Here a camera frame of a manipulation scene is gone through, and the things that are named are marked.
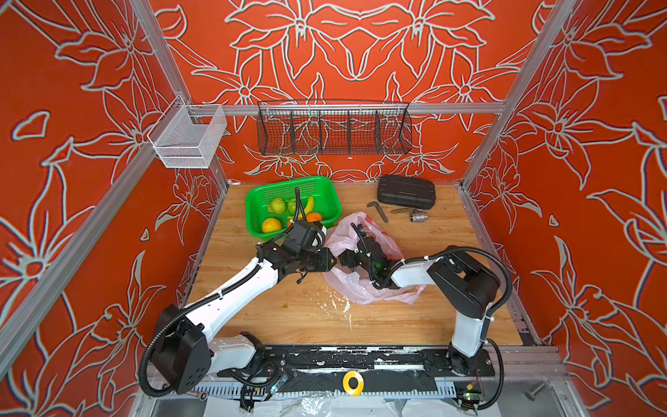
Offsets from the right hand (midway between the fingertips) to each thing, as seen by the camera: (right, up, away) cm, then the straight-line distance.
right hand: (341, 245), depth 94 cm
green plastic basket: (-31, +14, +14) cm, 37 cm away
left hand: (-3, -2, -16) cm, 16 cm away
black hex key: (+17, +13, +17) cm, 27 cm away
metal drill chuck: (+32, +10, +10) cm, 35 cm away
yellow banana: (-13, +14, +15) cm, 25 cm away
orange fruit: (-11, +10, +5) cm, 16 cm away
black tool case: (+28, +21, +15) cm, 38 cm away
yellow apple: (-27, +7, +3) cm, 28 cm away
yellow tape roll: (+3, -35, -25) cm, 43 cm away
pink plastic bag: (+3, -8, -18) cm, 20 cm away
